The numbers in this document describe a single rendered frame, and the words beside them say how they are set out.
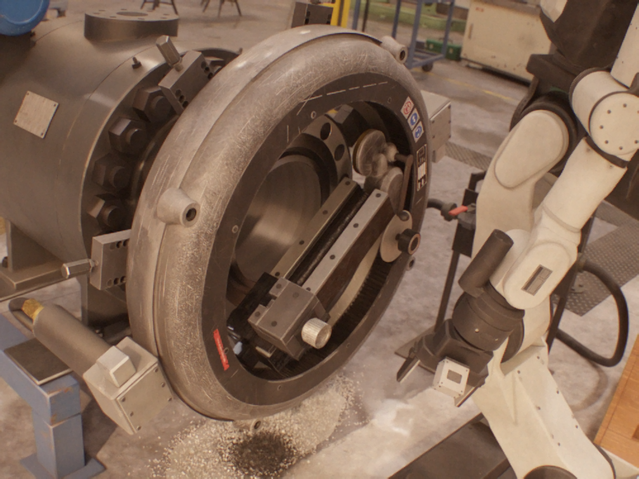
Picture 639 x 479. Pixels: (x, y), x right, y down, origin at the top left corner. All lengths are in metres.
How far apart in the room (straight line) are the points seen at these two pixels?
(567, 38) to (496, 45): 6.77
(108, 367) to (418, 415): 1.04
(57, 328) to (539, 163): 0.83
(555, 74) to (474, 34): 6.94
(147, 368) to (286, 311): 0.25
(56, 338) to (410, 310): 1.43
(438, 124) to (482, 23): 6.44
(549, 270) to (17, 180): 1.06
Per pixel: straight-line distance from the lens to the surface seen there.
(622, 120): 0.86
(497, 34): 7.79
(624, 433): 1.86
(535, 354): 1.32
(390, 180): 1.35
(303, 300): 1.13
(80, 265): 1.03
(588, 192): 0.92
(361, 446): 1.74
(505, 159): 1.11
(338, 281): 1.28
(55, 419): 1.46
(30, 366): 1.48
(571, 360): 2.33
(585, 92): 0.91
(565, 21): 1.03
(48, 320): 1.24
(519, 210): 1.13
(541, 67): 1.10
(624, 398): 1.81
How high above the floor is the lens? 1.12
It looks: 25 degrees down
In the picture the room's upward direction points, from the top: 8 degrees clockwise
